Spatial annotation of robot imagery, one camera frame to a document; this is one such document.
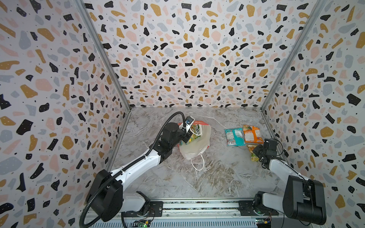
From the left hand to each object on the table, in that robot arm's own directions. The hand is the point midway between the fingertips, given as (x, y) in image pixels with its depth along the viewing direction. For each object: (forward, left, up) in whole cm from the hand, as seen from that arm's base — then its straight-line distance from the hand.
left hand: (191, 124), depth 79 cm
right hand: (-5, -44, -20) cm, 49 cm away
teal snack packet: (+6, -31, -23) cm, 39 cm away
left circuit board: (-42, +24, -25) cm, 55 cm away
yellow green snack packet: (-11, -38, -19) cm, 44 cm away
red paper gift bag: (-1, -6, -22) cm, 22 cm away
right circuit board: (-43, -36, -27) cm, 62 cm away
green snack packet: (+10, -3, -19) cm, 21 cm away
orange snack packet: (+9, -45, -24) cm, 51 cm away
